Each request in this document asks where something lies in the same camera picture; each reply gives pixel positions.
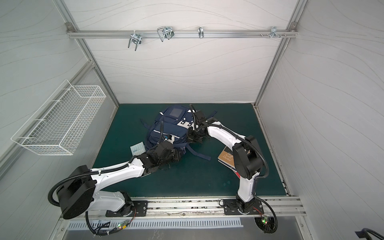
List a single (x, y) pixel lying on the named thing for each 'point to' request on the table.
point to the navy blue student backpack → (172, 123)
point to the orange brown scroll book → (226, 158)
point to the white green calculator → (137, 149)
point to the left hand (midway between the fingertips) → (184, 150)
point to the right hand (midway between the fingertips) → (187, 137)
